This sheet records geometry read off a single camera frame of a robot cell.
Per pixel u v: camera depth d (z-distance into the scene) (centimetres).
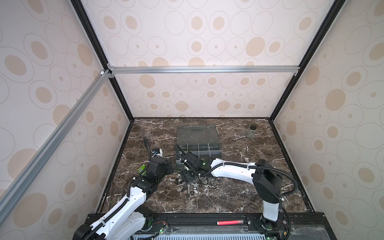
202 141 107
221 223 73
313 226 73
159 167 62
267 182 47
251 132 103
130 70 95
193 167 65
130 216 60
